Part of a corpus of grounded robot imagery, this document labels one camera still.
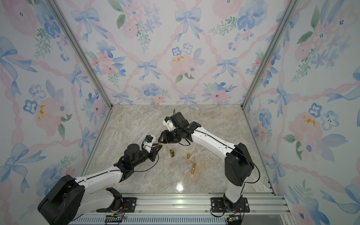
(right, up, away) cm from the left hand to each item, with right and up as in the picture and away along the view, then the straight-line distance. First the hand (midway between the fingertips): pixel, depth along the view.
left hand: (161, 144), depth 83 cm
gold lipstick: (0, +1, -3) cm, 3 cm away
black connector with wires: (-23, -37, -10) cm, 44 cm away
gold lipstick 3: (+19, -16, 0) cm, 24 cm away
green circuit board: (+39, -37, -11) cm, 55 cm away
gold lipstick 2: (+16, -8, +5) cm, 19 cm away
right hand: (+1, +3, -3) cm, 4 cm away
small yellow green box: (+6, -7, +8) cm, 12 cm away
